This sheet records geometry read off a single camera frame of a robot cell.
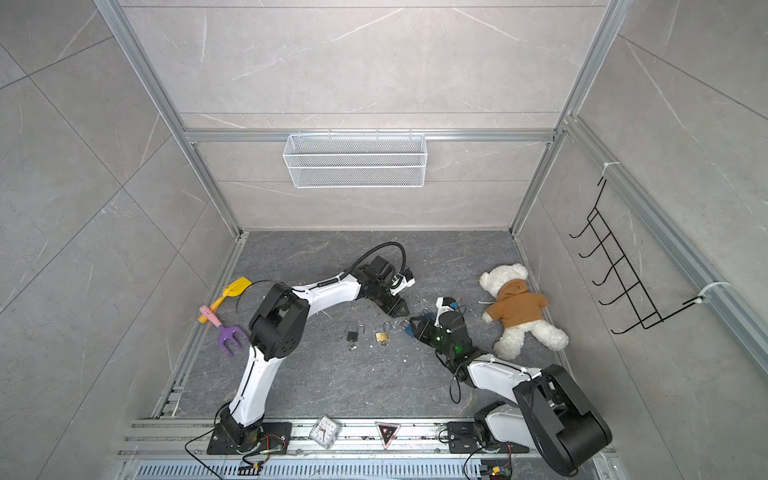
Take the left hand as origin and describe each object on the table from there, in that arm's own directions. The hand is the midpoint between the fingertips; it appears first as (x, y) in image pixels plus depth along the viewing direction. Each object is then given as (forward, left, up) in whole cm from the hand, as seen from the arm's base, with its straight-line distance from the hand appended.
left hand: (404, 302), depth 96 cm
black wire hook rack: (-17, -49, +29) cm, 59 cm away
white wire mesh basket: (+41, +15, +27) cm, 51 cm away
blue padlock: (-8, -1, -2) cm, 9 cm away
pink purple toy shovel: (-8, +56, -2) cm, 56 cm away
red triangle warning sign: (-36, +7, -3) cm, 37 cm away
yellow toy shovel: (+8, +58, -2) cm, 59 cm away
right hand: (-8, -2, +3) cm, 9 cm away
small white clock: (-36, +22, -1) cm, 42 cm away
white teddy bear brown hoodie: (-7, -35, +4) cm, 35 cm away
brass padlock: (-10, +7, -4) cm, 13 cm away
